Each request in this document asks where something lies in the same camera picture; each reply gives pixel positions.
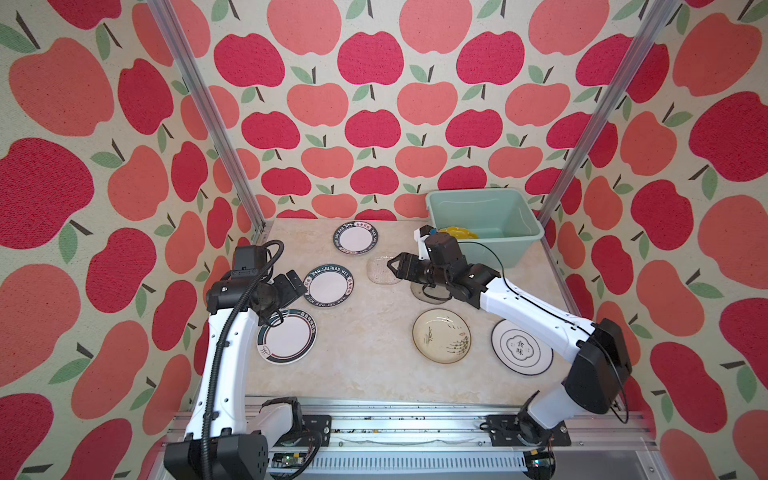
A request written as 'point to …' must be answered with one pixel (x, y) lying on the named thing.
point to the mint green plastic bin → (504, 222)
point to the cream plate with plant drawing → (441, 336)
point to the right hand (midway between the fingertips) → (404, 261)
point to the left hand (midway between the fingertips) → (295, 296)
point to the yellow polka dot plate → (459, 233)
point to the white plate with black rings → (520, 351)
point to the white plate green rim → (289, 341)
